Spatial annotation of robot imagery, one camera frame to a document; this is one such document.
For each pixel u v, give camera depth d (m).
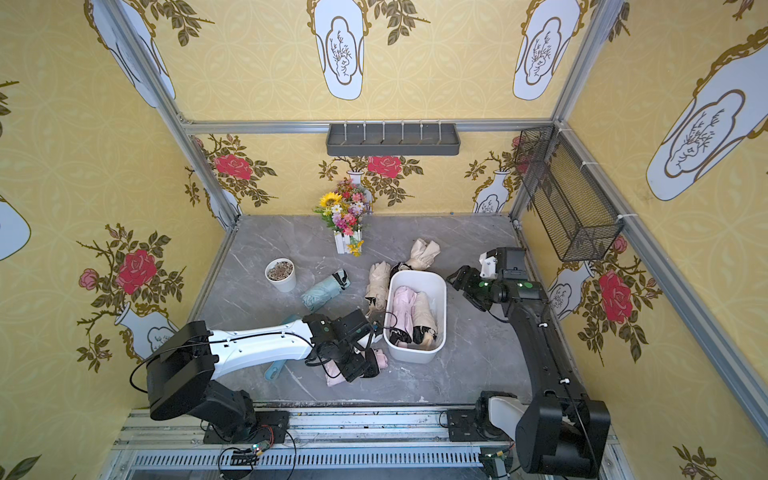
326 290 0.95
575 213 0.74
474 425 0.73
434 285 0.87
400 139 0.93
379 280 0.97
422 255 1.00
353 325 0.65
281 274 0.95
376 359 0.81
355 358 0.73
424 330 0.84
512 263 0.62
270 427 0.73
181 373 0.43
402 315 0.85
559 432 0.39
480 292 0.69
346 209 1.01
